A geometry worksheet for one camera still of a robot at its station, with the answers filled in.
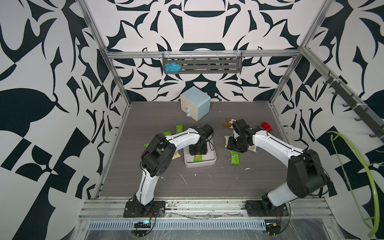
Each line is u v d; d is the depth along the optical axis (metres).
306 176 0.44
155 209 0.74
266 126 1.05
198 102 0.99
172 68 0.92
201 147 0.80
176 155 0.92
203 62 0.92
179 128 1.04
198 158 0.89
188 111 1.05
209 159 0.88
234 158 0.91
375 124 0.53
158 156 0.52
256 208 0.74
